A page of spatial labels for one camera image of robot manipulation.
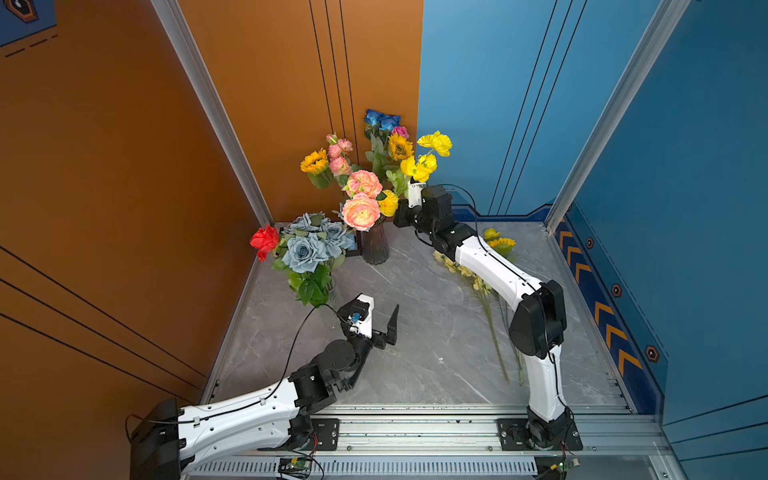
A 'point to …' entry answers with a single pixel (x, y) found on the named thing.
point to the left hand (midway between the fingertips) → (379, 299)
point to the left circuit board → (297, 466)
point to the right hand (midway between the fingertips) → (393, 201)
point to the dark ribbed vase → (375, 246)
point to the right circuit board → (554, 467)
